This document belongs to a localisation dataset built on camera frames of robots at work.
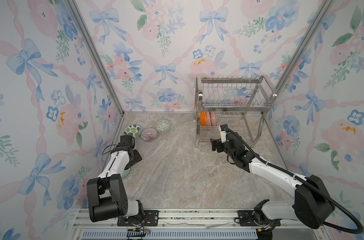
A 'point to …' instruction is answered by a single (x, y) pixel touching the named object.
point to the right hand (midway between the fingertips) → (218, 136)
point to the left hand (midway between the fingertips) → (133, 159)
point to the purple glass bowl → (149, 134)
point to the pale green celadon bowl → (125, 172)
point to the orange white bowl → (203, 122)
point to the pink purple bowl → (208, 118)
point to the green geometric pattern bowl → (162, 125)
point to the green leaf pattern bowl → (132, 129)
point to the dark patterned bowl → (213, 121)
